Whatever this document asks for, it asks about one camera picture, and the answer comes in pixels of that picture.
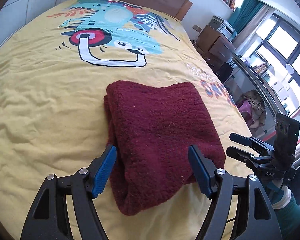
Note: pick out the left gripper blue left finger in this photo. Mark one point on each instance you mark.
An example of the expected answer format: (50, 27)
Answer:
(48, 215)

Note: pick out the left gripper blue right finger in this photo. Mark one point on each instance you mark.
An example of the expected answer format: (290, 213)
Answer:
(254, 219)

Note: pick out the dark red knitted sweater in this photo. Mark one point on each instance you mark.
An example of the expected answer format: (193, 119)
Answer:
(152, 129)

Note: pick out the green sleeve right forearm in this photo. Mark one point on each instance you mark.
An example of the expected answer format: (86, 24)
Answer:
(288, 218)

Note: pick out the beige clothes on stool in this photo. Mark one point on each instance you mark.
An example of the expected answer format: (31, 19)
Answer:
(258, 108)

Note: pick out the right hand white glove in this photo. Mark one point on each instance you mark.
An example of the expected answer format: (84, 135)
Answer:
(278, 194)

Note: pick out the glass desk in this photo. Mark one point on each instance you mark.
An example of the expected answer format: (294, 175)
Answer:
(266, 92)

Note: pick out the pink plastic stool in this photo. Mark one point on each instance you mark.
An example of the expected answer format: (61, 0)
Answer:
(245, 109)

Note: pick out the window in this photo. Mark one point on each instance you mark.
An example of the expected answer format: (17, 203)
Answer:
(278, 43)

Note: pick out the wooden dresser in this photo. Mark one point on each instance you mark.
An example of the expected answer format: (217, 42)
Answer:
(214, 47)

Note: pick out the white printer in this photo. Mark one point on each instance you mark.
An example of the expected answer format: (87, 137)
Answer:
(223, 27)

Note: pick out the teal curtain right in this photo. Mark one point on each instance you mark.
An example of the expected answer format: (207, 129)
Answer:
(244, 14)

